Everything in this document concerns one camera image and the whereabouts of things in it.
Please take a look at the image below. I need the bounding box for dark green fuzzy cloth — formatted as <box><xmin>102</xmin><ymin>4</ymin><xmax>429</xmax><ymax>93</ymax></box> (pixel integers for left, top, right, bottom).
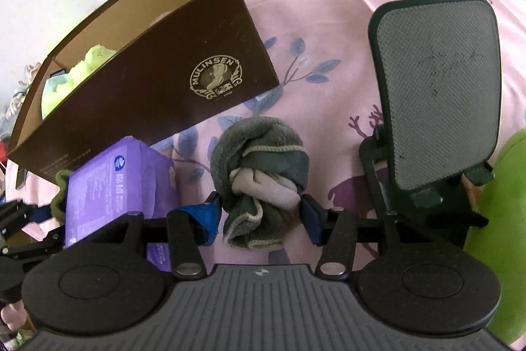
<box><xmin>49</xmin><ymin>169</ymin><xmax>71</xmax><ymax>222</ymax></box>

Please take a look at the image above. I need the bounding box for lime green fuzzy cloth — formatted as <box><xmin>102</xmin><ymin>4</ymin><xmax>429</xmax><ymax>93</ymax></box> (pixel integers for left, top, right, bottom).
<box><xmin>41</xmin><ymin>44</ymin><xmax>118</xmax><ymax>117</ymax></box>

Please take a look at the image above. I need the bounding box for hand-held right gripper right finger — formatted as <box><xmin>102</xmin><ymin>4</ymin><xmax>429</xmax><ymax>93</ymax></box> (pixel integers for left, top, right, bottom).
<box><xmin>300</xmin><ymin>194</ymin><xmax>438</xmax><ymax>280</ymax></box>

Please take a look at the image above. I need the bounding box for black grey phone stand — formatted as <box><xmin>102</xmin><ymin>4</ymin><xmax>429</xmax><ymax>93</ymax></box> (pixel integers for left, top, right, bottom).
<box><xmin>359</xmin><ymin>0</ymin><xmax>503</xmax><ymax>249</ymax></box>

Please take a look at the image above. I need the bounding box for purple tissue pack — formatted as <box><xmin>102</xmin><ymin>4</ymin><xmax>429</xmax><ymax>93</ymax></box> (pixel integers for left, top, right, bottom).
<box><xmin>63</xmin><ymin>136</ymin><xmax>181</xmax><ymax>273</ymax></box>

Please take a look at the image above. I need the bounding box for cream plush bunny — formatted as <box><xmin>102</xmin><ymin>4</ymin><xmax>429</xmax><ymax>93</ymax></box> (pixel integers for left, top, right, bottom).
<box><xmin>6</xmin><ymin>63</ymin><xmax>42</xmax><ymax>117</ymax></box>

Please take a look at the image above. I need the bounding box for mint green cloth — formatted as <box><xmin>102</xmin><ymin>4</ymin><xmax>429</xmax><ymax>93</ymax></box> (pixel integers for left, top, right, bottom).
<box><xmin>43</xmin><ymin>73</ymin><xmax>71</xmax><ymax>97</ymax></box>

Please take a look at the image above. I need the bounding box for pink printed bedsheet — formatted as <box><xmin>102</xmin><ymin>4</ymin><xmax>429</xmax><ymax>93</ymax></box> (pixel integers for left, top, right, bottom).
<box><xmin>0</xmin><ymin>0</ymin><xmax>526</xmax><ymax>335</ymax></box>

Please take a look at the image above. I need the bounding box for brown cardboard box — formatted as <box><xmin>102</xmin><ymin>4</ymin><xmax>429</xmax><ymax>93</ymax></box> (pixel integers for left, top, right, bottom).
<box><xmin>7</xmin><ymin>0</ymin><xmax>282</xmax><ymax>185</ymax></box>

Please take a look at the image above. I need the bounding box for pink plush toy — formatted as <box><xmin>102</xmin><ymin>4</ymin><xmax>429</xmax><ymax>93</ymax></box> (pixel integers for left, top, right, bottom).
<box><xmin>0</xmin><ymin>299</ymin><xmax>30</xmax><ymax>336</ymax></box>

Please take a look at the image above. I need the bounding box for large green plush toy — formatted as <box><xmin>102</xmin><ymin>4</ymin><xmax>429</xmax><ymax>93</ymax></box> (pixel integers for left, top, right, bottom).
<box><xmin>464</xmin><ymin>129</ymin><xmax>526</xmax><ymax>344</ymax></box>

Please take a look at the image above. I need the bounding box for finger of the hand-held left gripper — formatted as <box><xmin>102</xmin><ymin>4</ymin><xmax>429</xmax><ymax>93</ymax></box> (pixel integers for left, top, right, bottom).
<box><xmin>0</xmin><ymin>228</ymin><xmax>66</xmax><ymax>260</ymax></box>
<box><xmin>0</xmin><ymin>200</ymin><xmax>55</xmax><ymax>229</ymax></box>

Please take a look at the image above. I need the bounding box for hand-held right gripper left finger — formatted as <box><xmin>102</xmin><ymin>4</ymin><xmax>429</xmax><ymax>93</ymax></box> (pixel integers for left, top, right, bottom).
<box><xmin>88</xmin><ymin>190</ymin><xmax>223</xmax><ymax>280</ymax></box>

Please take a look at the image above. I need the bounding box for grey towel bundle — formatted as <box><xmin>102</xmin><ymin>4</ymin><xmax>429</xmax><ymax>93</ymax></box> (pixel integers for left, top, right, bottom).
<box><xmin>210</xmin><ymin>116</ymin><xmax>310</xmax><ymax>251</ymax></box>

